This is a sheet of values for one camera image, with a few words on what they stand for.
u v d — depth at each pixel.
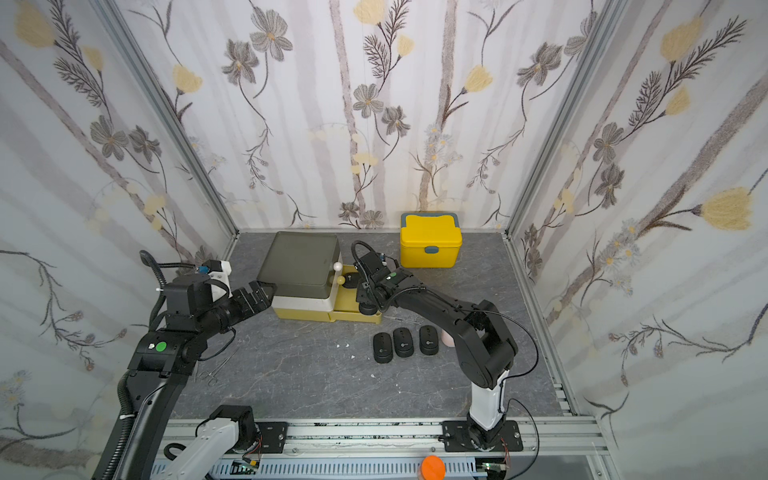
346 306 1.00
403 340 0.90
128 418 0.40
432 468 0.62
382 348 0.87
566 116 0.86
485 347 0.48
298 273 0.85
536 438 0.75
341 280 0.93
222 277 0.62
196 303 0.51
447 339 0.89
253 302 0.61
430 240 0.99
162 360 0.44
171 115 0.86
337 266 0.88
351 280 1.01
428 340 0.88
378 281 0.67
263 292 0.62
